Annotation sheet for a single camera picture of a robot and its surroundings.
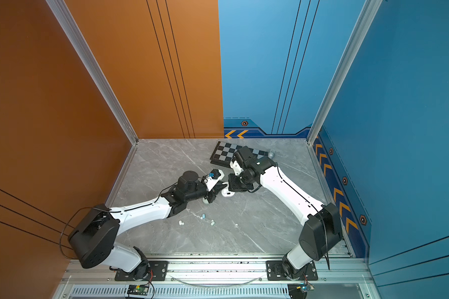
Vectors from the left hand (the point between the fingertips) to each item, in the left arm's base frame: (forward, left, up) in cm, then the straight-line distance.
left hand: (226, 182), depth 81 cm
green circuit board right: (-36, -31, -16) cm, 50 cm away
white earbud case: (-2, +10, -15) cm, 18 cm away
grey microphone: (+28, -26, -13) cm, 40 cm away
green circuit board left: (-37, +33, -20) cm, 54 cm away
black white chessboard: (+28, +2, -12) cm, 31 cm away
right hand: (-3, -1, +1) cm, 4 cm away
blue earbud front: (-9, +10, -16) cm, 21 cm away
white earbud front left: (-12, +21, -15) cm, 28 cm away
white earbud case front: (-5, 0, -1) cm, 5 cm away
